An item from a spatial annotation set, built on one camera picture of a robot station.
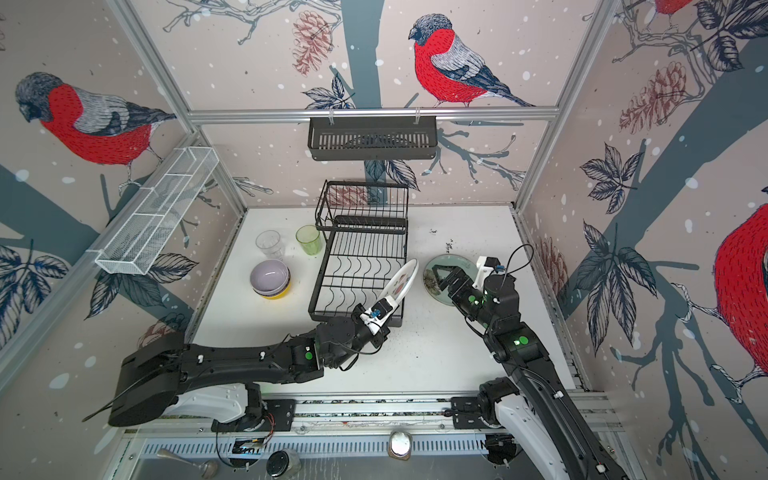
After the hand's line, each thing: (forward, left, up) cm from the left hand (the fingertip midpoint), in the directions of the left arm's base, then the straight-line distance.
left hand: (395, 306), depth 70 cm
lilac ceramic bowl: (+18, +39, -16) cm, 46 cm away
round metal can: (-29, +23, -12) cm, 39 cm away
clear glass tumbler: (+34, +45, -19) cm, 60 cm away
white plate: (+12, -2, -9) cm, 15 cm away
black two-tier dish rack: (+29, +11, -20) cm, 36 cm away
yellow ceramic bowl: (+12, +35, -17) cm, 41 cm away
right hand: (+6, -10, +2) cm, 12 cm away
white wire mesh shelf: (+15, +64, +9) cm, 66 cm away
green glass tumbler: (+34, +30, -15) cm, 48 cm away
